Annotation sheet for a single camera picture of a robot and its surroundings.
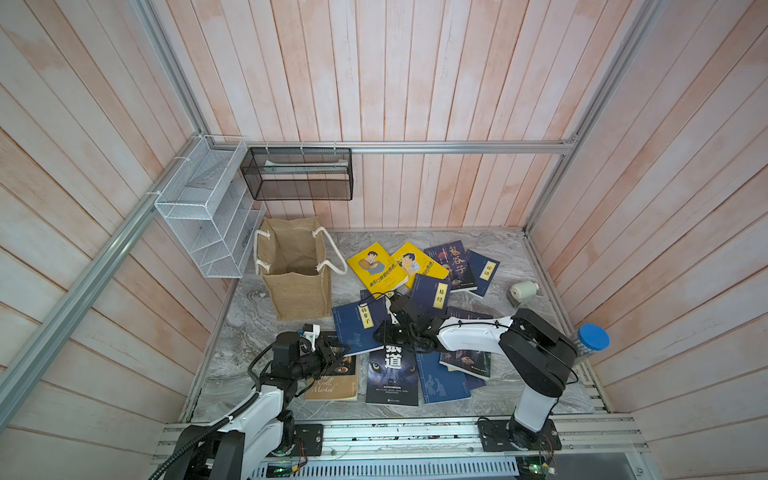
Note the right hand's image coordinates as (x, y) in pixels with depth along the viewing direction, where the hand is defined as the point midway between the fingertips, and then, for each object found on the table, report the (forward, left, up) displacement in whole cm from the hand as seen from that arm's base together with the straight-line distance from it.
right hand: (374, 335), depth 89 cm
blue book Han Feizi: (+4, +6, 0) cm, 7 cm away
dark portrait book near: (-8, -30, 0) cm, 31 cm away
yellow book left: (+26, 0, -1) cm, 26 cm away
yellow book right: (+29, -13, 0) cm, 32 cm away
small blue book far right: (+28, -39, -2) cm, 48 cm away
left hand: (-7, +7, +2) cm, 10 cm away
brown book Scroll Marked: (-14, +9, -1) cm, 16 cm away
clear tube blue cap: (-7, -54, +15) cm, 57 cm away
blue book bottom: (-13, -19, 0) cm, 23 cm away
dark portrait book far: (+31, -28, 0) cm, 42 cm away
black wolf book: (-12, -6, -1) cm, 13 cm away
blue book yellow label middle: (+15, -19, 0) cm, 24 cm away
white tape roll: (+14, -47, +5) cm, 49 cm away
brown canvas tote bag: (+28, +30, +6) cm, 41 cm away
